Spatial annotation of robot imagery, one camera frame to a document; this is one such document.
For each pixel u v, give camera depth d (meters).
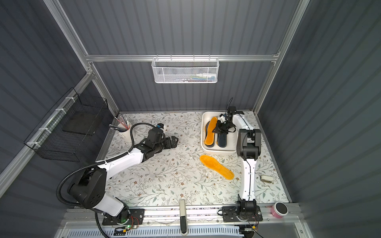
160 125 0.80
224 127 0.93
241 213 0.68
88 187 0.44
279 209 0.71
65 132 0.73
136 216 0.73
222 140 1.00
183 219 0.70
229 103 1.16
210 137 1.00
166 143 0.79
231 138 1.05
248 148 0.63
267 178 0.83
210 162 0.91
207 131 1.05
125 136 0.97
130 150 0.59
